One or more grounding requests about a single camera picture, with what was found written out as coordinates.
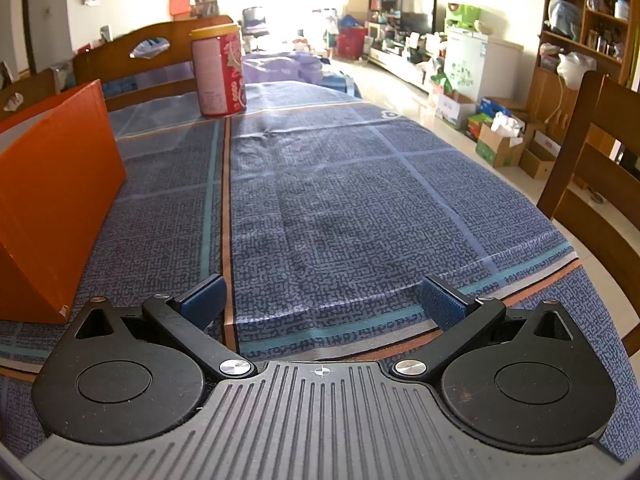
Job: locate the green carton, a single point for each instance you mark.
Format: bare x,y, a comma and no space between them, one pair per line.
462,15

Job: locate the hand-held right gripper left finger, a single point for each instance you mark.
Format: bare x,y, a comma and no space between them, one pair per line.
202,302

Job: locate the white chest freezer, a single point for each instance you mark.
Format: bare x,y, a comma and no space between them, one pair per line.
480,65

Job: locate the black television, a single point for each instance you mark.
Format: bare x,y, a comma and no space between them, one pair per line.
417,22

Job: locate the black office chair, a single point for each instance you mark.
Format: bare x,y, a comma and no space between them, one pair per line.
255,20

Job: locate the purple cloth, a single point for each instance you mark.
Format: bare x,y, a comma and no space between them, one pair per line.
295,67

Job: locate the wooden chair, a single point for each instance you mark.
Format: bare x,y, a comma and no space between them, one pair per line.
100,62
37,87
575,135

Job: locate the orange cardboard box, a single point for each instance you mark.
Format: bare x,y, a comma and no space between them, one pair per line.
50,200

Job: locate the white and brown carton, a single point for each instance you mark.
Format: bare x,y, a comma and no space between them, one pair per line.
455,110

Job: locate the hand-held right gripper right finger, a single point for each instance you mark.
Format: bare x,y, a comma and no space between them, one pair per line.
442,305

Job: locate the white plastic bag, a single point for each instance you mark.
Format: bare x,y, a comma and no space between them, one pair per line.
577,67

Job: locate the blue patterned tablecloth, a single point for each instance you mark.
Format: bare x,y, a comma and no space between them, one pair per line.
350,200

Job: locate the small brown cardboard box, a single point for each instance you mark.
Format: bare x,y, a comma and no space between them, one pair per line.
537,160

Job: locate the white low cabinet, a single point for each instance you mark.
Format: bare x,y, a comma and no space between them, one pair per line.
400,65

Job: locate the open cardboard box with paper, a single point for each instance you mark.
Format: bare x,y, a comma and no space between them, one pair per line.
495,147

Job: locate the red cylindrical can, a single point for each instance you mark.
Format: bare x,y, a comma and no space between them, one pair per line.
217,75

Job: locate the wooden bookshelf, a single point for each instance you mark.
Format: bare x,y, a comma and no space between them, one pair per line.
542,92

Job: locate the red plastic basket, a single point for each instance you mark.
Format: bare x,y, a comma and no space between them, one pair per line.
352,42

